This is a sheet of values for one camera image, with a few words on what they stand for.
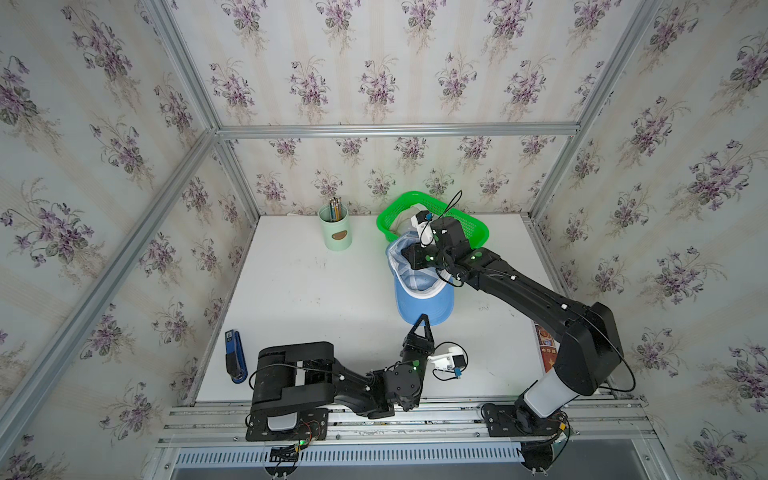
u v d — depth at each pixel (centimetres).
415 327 69
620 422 75
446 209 117
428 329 70
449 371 66
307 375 48
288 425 60
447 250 63
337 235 103
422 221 73
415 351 65
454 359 66
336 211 101
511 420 71
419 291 77
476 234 107
